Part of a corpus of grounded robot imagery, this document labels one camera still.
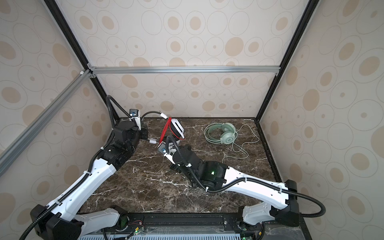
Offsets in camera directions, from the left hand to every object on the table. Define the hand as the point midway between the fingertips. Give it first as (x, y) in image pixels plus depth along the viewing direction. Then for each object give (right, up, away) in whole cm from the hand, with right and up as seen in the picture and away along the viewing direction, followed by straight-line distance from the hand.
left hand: (145, 119), depth 72 cm
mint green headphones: (+45, -10, +28) cm, 54 cm away
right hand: (+15, -13, -7) cm, 21 cm away
